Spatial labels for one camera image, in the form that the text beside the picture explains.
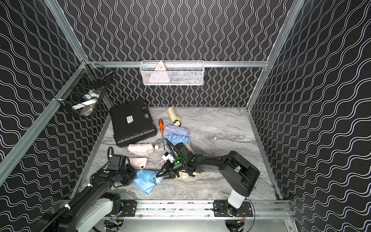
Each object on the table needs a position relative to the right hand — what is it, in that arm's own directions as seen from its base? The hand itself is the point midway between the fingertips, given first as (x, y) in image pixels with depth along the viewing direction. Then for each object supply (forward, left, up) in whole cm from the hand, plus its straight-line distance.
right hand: (158, 177), depth 74 cm
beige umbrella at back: (+46, -5, -7) cm, 47 cm away
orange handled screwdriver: (+42, +5, -8) cm, 43 cm away
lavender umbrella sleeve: (+35, -7, -6) cm, 36 cm away
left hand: (+7, +14, -8) cm, 17 cm away
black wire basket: (+46, +52, +16) cm, 72 cm away
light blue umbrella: (0, +7, -3) cm, 7 cm away
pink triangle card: (+55, +3, +25) cm, 61 cm away
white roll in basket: (+30, +37, +25) cm, 54 cm away
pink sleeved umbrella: (+20, +13, -5) cm, 24 cm away
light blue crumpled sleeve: (+28, -7, -6) cm, 29 cm away
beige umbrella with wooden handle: (+5, -13, -9) cm, 16 cm away
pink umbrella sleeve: (+11, +14, -6) cm, 19 cm away
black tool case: (+40, +25, -3) cm, 48 cm away
